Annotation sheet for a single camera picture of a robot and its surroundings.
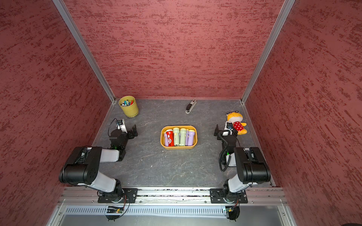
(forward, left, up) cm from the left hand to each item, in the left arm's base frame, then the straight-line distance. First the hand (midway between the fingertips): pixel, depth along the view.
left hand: (129, 128), depth 94 cm
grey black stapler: (+25, -43, -5) cm, 50 cm away
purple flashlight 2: (-1, -40, -2) cm, 40 cm away
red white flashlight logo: (-6, -29, 0) cm, 29 cm away
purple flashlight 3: (-5, -42, -3) cm, 43 cm away
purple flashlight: (-7, -26, -4) cm, 27 cm away
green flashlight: (-4, -33, 0) cm, 33 cm away
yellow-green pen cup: (+20, +5, +1) cm, 21 cm away
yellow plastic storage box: (+1, -24, -1) cm, 24 cm away
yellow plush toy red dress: (+11, -77, -2) cm, 78 cm away
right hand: (0, -64, +3) cm, 65 cm away
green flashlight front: (-3, -37, 0) cm, 37 cm away
